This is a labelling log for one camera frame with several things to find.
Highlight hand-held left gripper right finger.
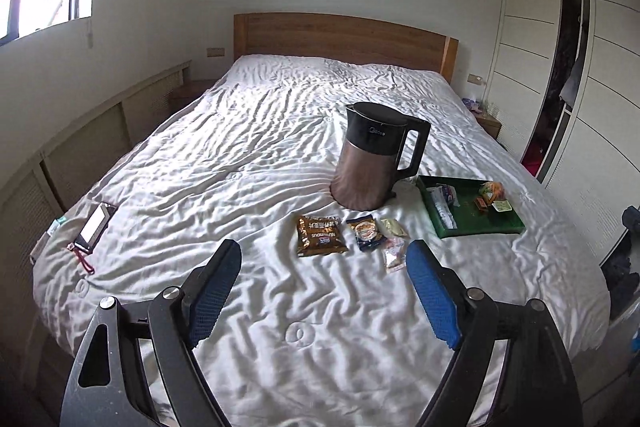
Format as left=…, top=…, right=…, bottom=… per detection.
left=405, top=239, right=585, bottom=427

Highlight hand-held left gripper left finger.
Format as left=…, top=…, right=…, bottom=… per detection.
left=59, top=238, right=243, bottom=427

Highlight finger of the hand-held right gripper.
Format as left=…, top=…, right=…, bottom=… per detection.
left=622, top=206, right=640, bottom=248

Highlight long grey snack packet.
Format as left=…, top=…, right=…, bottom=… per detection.
left=434, top=202, right=458, bottom=230

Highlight green plastic tray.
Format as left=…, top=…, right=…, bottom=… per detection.
left=416, top=175, right=526, bottom=239

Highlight blue and white snack packet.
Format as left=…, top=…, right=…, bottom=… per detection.
left=427, top=185, right=458, bottom=206

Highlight dark cloth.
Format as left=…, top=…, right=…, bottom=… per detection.
left=599, top=252, right=640, bottom=320

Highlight small clear pink packet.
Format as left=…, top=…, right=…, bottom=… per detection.
left=382, top=237, right=408, bottom=273

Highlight small pale green packet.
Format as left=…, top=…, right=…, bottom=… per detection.
left=380, top=218, right=410, bottom=239

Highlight dark blue snack packet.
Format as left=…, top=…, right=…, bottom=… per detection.
left=346, top=218, right=388, bottom=253

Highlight brown snack packet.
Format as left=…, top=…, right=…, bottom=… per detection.
left=295, top=215, right=349, bottom=258

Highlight wooden bed with white duvet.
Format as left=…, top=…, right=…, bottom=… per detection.
left=31, top=54, right=612, bottom=427

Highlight copper and black electric kettle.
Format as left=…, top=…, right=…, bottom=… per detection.
left=331, top=102, right=432, bottom=210

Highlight hanging clothes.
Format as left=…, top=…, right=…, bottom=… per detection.
left=542, top=0, right=588, bottom=158

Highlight wooden nightstand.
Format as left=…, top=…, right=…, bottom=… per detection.
left=170, top=79, right=218, bottom=108
left=472, top=114, right=502, bottom=138

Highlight cream wardrobe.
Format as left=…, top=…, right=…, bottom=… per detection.
left=487, top=0, right=640, bottom=258

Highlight wooden headboard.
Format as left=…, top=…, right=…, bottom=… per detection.
left=233, top=13, right=459, bottom=84

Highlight smartphone with red strap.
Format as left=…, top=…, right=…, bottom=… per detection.
left=67, top=202, right=118, bottom=275

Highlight cream low wall cabinet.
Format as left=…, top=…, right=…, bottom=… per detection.
left=0, top=60, right=193, bottom=408

